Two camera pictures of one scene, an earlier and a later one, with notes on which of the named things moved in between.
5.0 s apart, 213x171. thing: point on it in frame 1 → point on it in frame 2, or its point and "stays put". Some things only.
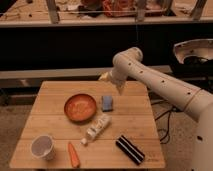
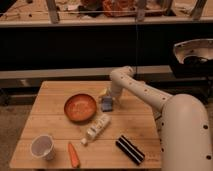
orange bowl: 80,108 stays put
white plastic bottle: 96,127 stays put
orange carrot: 75,160 stays put
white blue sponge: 107,104 stays put
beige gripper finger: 105,77 → 104,92
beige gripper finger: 121,88 → 117,101
